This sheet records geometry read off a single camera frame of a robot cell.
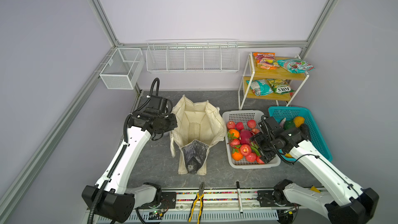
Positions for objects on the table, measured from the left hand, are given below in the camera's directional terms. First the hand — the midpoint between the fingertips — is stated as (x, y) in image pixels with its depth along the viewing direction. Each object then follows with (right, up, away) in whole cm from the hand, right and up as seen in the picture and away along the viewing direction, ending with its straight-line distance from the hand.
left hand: (175, 126), depth 74 cm
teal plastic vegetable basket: (+73, -5, +22) cm, 77 cm away
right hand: (+38, -11, +2) cm, 39 cm away
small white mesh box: (-40, +34, +28) cm, 60 cm away
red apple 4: (+31, -11, +13) cm, 36 cm away
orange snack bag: (+49, +35, +12) cm, 62 cm away
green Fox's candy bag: (+62, +22, +23) cm, 70 cm away
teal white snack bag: (+49, +21, +23) cm, 58 cm away
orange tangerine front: (+32, -17, +9) cm, 37 cm away
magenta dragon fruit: (+37, -7, +11) cm, 39 cm away
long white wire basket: (+7, +42, +26) cm, 50 cm away
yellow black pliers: (+12, -34, +1) cm, 36 cm away
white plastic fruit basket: (+38, +3, +23) cm, 45 cm away
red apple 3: (+30, -2, +22) cm, 38 cm away
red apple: (+35, -13, +5) cm, 38 cm away
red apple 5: (+36, -3, +22) cm, 42 cm away
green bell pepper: (+66, -2, +20) cm, 69 cm away
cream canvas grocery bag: (+11, -3, +25) cm, 28 cm away
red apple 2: (+39, -17, +7) cm, 43 cm away
